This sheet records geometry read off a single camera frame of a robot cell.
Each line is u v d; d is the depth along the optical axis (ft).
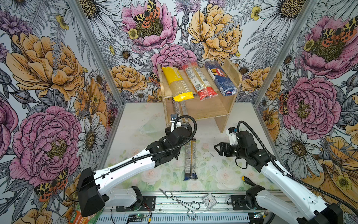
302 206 1.37
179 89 2.10
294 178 1.50
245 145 1.94
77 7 2.34
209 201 2.43
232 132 2.34
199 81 2.25
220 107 2.97
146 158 1.55
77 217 2.25
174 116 2.02
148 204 2.44
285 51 2.92
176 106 2.86
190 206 2.43
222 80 2.19
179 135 1.67
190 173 2.67
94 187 1.28
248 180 2.62
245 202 2.40
